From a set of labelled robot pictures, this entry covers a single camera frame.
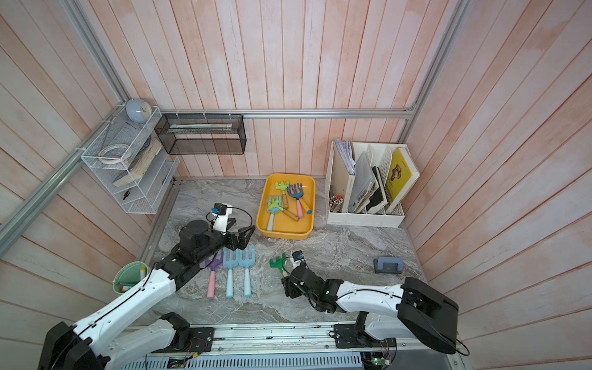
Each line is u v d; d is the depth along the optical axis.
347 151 0.89
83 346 0.40
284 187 1.15
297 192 1.14
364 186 0.91
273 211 1.06
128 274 0.75
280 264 0.90
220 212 0.65
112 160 0.70
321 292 0.63
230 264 0.90
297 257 0.75
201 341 0.73
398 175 0.93
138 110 0.82
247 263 0.90
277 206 1.07
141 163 0.80
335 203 0.88
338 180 1.00
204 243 0.60
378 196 0.95
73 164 0.66
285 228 1.01
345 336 0.73
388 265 0.88
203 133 1.01
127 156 0.72
